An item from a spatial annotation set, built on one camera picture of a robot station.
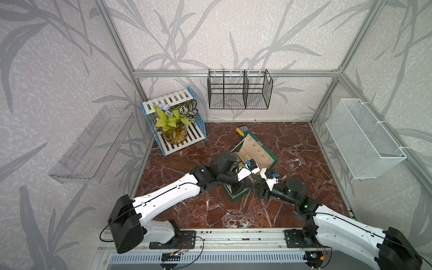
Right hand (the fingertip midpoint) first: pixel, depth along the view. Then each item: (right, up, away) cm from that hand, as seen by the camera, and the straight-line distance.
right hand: (250, 180), depth 75 cm
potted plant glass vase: (-39, +27, +12) cm, 49 cm away
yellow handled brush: (-1, +24, +39) cm, 45 cm away
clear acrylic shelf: (-67, +10, -8) cm, 68 cm away
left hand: (0, -1, -6) cm, 6 cm away
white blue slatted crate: (-31, +22, +38) cm, 54 cm away
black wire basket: (-3, +49, +30) cm, 57 cm away
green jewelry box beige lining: (+4, +9, +16) cm, 18 cm away
